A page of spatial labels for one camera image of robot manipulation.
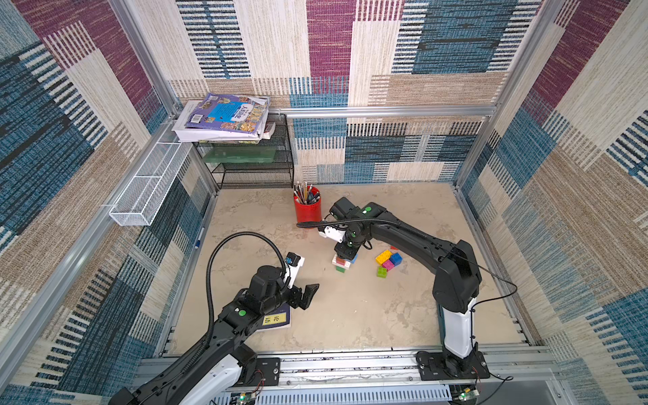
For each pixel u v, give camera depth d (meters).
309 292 0.71
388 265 0.94
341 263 0.89
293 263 0.67
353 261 0.76
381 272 0.92
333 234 0.78
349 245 0.75
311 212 1.01
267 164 1.15
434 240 0.53
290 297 0.70
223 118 0.79
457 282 0.49
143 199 0.71
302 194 0.99
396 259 0.90
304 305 0.70
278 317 0.82
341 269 0.91
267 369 0.74
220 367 0.60
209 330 0.52
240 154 0.96
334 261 0.89
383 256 0.94
